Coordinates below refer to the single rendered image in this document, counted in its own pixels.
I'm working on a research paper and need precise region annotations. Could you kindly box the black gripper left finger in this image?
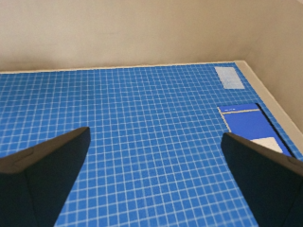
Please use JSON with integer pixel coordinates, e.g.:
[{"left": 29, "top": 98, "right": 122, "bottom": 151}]
[{"left": 0, "top": 127, "right": 91, "bottom": 227}]

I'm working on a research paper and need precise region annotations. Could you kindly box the blue work mat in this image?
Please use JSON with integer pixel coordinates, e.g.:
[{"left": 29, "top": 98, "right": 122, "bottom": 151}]
[{"left": 0, "top": 62, "right": 303, "bottom": 227}]

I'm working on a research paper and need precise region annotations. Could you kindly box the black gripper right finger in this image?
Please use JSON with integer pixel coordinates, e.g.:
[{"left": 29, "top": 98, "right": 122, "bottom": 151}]
[{"left": 221, "top": 132, "right": 303, "bottom": 227}]

